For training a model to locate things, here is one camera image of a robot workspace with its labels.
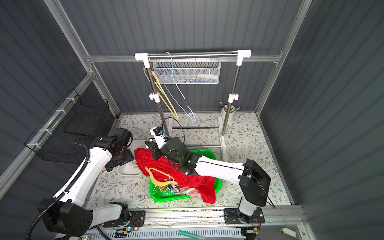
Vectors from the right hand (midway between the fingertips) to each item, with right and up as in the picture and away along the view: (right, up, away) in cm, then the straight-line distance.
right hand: (148, 140), depth 68 cm
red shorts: (-4, -11, +10) cm, 15 cm away
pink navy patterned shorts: (+17, -26, +6) cm, 32 cm away
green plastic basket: (+1, -31, +13) cm, 34 cm away
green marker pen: (+19, -45, +2) cm, 49 cm away
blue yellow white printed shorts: (+8, -27, +12) cm, 30 cm away
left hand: (-16, -12, +8) cm, 21 cm away
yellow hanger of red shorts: (+4, -22, +5) cm, 23 cm away
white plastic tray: (-18, -20, +23) cm, 35 cm away
